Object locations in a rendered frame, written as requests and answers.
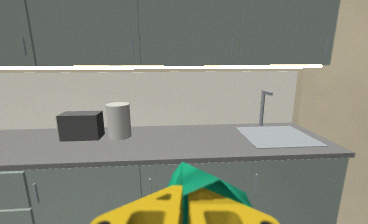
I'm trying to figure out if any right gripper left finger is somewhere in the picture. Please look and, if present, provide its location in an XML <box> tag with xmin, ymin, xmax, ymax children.
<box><xmin>91</xmin><ymin>185</ymin><xmax>183</xmax><ymax>224</ymax></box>

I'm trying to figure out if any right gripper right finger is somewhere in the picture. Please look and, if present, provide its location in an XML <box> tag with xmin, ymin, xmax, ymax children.
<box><xmin>188</xmin><ymin>187</ymin><xmax>280</xmax><ymax>224</ymax></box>

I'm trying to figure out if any green pillowcase with star pattern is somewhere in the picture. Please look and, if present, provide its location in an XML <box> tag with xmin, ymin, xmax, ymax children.
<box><xmin>167</xmin><ymin>162</ymin><xmax>252</xmax><ymax>224</ymax></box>

